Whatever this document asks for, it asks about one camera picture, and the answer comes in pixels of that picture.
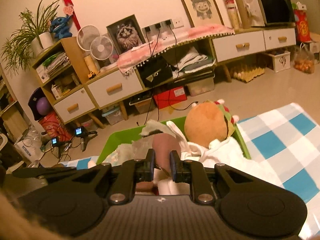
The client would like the white cloth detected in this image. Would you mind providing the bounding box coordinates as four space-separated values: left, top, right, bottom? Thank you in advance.
166 121 282 187

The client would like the plush hamburger toy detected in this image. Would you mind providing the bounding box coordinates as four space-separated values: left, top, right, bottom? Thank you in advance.
184 99 239 147

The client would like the green plastic bin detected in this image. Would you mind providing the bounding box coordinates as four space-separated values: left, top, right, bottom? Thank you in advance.
96 124 251 164

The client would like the purple ball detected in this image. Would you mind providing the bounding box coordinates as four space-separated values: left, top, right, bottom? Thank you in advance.
36 97 52 116

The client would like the red box under cabinet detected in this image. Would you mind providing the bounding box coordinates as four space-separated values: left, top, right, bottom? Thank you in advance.
153 86 187 109

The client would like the wooden cabinet with white drawers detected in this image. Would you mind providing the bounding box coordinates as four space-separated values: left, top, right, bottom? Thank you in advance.
32 25 296 124

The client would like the blue white checkered tablecloth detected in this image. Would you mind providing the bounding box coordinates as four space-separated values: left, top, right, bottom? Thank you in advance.
60 102 320 239

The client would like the black handbag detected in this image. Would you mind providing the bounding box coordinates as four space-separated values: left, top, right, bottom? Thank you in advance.
137 56 172 88

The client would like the pink table runner cloth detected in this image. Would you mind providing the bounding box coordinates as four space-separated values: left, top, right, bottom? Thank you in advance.
117 24 235 74

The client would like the egg tray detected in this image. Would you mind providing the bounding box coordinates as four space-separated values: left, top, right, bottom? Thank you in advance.
229 63 265 83

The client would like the white desk fan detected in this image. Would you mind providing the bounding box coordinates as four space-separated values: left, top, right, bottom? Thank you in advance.
90 36 113 61
76 25 100 51

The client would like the potted green plant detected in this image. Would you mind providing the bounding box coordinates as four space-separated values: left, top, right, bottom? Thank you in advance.
1 0 59 76

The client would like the framed cat picture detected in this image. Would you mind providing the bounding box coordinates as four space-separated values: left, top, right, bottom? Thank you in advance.
106 15 145 55

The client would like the white storage crate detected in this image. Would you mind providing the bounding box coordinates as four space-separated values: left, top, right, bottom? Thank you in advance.
262 50 291 73

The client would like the blue stitch plush toy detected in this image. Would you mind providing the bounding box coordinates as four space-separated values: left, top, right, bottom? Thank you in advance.
50 15 73 40

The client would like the bag of oranges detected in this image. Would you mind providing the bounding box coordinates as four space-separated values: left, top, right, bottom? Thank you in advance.
293 43 315 74

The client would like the framed cartoon girl drawing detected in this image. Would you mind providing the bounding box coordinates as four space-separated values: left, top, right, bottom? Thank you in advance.
181 0 224 28

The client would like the red gift bag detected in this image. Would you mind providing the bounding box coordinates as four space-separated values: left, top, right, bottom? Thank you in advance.
292 2 311 42

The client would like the microwave oven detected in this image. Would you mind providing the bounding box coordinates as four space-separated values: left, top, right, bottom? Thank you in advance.
244 0 295 27

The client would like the small camera on tripod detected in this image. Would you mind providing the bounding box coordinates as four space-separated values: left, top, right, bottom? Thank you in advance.
74 126 98 152

